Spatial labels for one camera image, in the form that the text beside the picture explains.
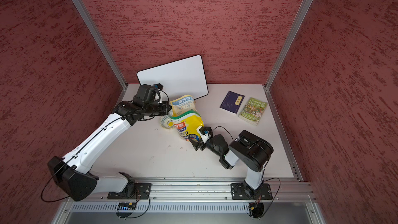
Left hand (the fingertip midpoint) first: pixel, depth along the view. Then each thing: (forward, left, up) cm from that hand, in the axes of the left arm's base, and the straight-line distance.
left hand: (170, 110), depth 76 cm
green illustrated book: (+16, -51, -22) cm, 58 cm away
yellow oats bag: (-4, -9, -1) cm, 10 cm away
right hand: (-4, -12, -18) cm, 22 cm away
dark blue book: (+25, -38, -24) cm, 52 cm away
